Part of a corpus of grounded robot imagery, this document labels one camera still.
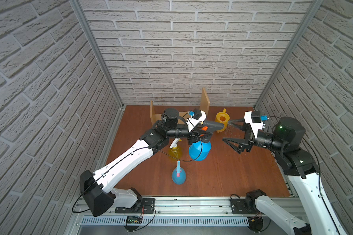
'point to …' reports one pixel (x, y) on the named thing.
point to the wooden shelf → (205, 104)
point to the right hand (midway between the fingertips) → (224, 132)
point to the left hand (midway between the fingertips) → (208, 125)
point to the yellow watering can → (223, 117)
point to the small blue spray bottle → (178, 174)
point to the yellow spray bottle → (176, 151)
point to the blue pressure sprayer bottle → (200, 151)
